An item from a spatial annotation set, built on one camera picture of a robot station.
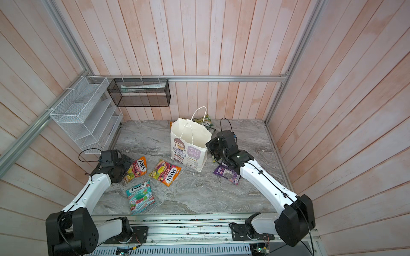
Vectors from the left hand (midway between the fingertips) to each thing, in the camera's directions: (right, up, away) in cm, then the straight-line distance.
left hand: (128, 166), depth 87 cm
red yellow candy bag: (+3, -2, +5) cm, 6 cm away
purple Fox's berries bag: (+56, -5, +3) cm, 56 cm away
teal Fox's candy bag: (+9, -16, -5) cm, 19 cm away
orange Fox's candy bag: (+20, -4, +4) cm, 21 cm away
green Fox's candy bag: (+44, +28, +29) cm, 59 cm away
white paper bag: (+35, +15, -7) cm, 38 cm away
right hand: (+42, +14, -9) cm, 45 cm away
